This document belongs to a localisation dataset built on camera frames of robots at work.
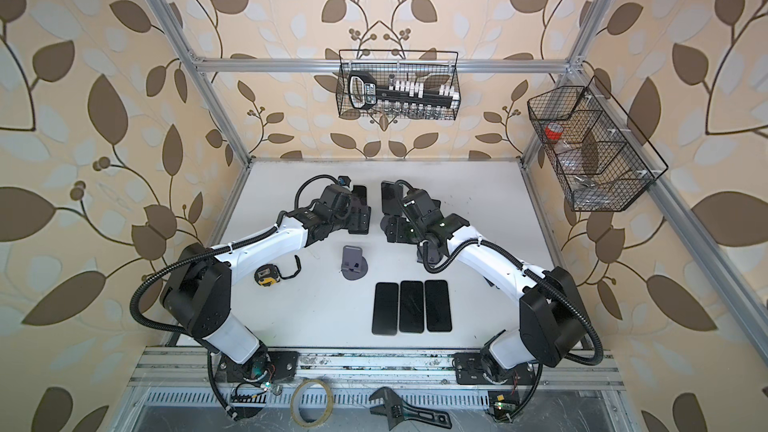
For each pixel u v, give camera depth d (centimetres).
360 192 91
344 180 80
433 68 91
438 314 82
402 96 84
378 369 75
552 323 42
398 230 74
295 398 67
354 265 87
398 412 68
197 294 45
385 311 85
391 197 111
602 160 73
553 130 87
